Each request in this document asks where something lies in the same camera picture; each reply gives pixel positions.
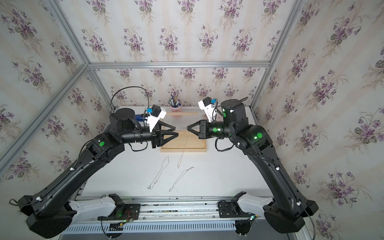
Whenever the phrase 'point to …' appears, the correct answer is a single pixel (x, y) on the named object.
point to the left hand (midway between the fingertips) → (177, 133)
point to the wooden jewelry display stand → (194, 144)
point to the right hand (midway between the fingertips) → (191, 129)
